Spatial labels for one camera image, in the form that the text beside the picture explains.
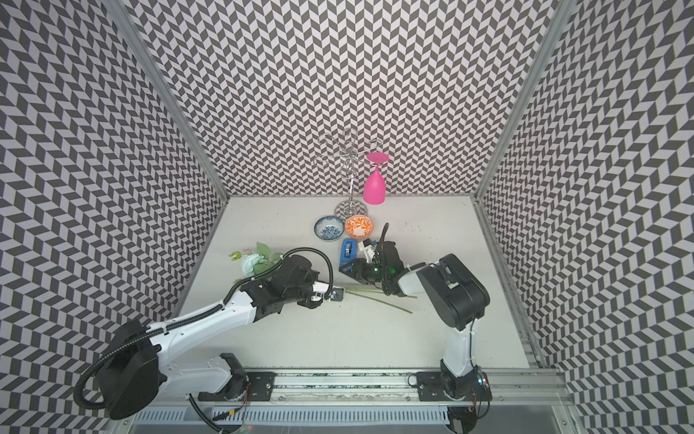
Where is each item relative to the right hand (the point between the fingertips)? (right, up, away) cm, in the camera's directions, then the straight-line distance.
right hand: (342, 275), depth 90 cm
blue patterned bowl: (-6, +15, +15) cm, 23 cm away
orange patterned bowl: (+5, +16, +15) cm, 23 cm away
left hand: (-5, 0, -8) cm, 9 cm away
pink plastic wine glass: (+11, +29, +3) cm, 31 cm away
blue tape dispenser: (+2, +8, +6) cm, 10 cm away
